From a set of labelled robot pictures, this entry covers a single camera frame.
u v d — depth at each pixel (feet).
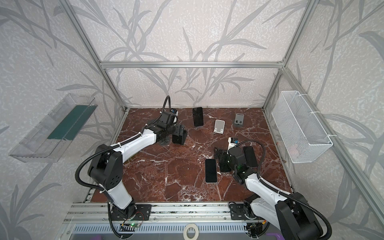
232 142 2.47
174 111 2.69
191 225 2.31
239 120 3.52
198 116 3.80
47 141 2.08
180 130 2.77
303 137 2.03
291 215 1.33
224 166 2.58
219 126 3.37
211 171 2.84
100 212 2.47
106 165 1.66
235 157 2.08
